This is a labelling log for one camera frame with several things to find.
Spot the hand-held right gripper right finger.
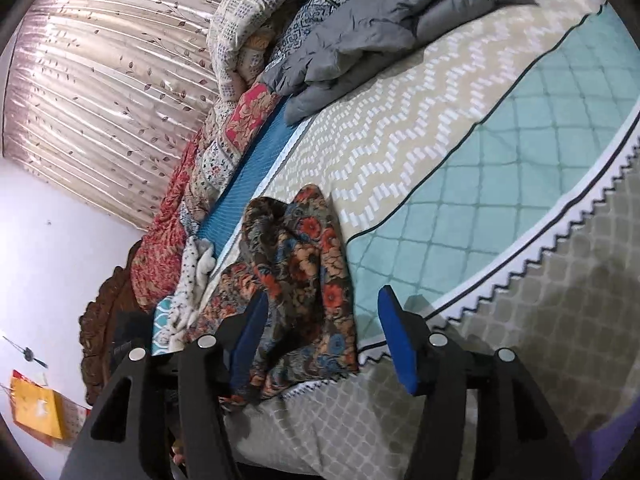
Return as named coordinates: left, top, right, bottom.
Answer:
left=377, top=285, right=583, bottom=480

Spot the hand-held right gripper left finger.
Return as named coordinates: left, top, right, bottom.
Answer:
left=60, top=290, right=271, bottom=480

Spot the dark floral print garment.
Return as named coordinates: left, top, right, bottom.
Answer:
left=192, top=185, right=361, bottom=413

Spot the white dotted fleece garment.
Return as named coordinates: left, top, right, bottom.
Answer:
left=167, top=237, right=218, bottom=353

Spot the black fuzzy garment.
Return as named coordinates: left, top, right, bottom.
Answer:
left=107, top=310, right=153, bottom=361

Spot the red floral patchwork quilt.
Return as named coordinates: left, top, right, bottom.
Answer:
left=131, top=0, right=391, bottom=313

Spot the carved wooden headboard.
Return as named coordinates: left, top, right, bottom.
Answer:
left=79, top=240, right=156, bottom=406

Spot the patterned beige teal bedspread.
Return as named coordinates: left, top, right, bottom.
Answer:
left=215, top=0, right=640, bottom=471

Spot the purple floor mat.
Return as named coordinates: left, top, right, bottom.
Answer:
left=570, top=412, right=633, bottom=480

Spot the beige leaf print curtain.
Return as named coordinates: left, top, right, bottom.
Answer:
left=2, top=0, right=236, bottom=233

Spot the grey puffer jacket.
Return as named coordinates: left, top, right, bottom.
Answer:
left=260, top=0, right=538, bottom=126

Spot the red and yellow wall hanging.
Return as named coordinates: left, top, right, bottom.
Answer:
left=10, top=370, right=88, bottom=446

